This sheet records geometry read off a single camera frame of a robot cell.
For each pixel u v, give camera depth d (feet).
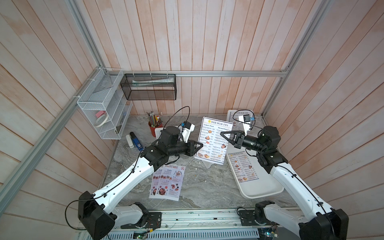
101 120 2.63
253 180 2.83
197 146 2.25
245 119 2.01
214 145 2.25
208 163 2.94
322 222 1.24
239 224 2.41
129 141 3.31
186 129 2.05
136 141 3.29
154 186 2.77
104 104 2.25
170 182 2.82
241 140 1.95
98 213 1.22
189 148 1.98
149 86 3.17
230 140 2.16
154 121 3.31
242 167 2.98
